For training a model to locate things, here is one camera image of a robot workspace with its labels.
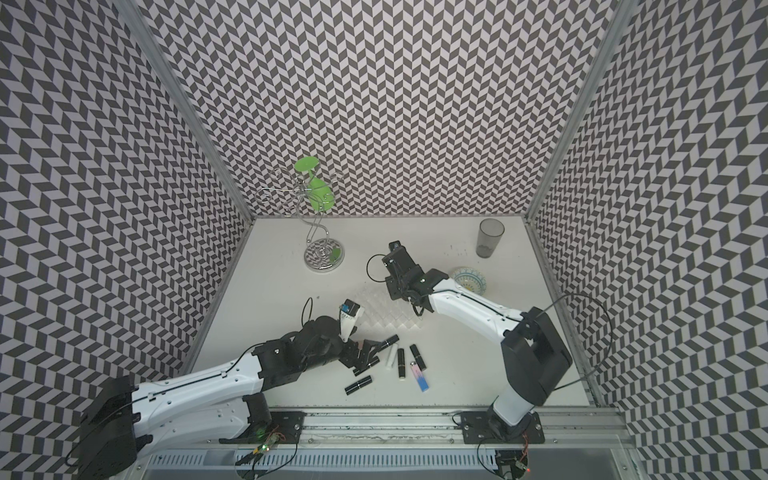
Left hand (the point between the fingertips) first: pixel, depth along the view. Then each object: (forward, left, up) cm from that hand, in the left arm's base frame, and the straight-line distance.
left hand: (366, 341), depth 77 cm
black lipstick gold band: (-3, -9, -10) cm, 14 cm away
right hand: (+17, -9, +2) cm, 19 cm away
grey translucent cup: (+35, -39, +3) cm, 52 cm away
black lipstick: (-8, +2, -9) cm, 12 cm away
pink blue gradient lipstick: (-8, -15, -10) cm, 19 cm away
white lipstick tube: (-1, -6, -9) cm, 11 cm away
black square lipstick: (-1, -14, -9) cm, 17 cm away
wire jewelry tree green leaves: (+35, +16, +19) cm, 43 cm away
